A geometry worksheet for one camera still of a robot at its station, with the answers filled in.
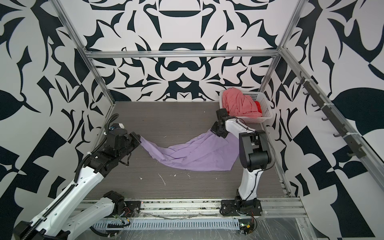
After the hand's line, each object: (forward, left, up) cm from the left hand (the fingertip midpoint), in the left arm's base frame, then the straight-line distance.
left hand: (140, 132), depth 75 cm
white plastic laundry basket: (+24, -78, -16) cm, 83 cm away
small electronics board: (-38, -50, -24) cm, 67 cm away
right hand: (+12, -41, -18) cm, 47 cm away
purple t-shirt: (-1, -37, -22) cm, 43 cm away
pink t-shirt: (+33, -60, -16) cm, 70 cm away
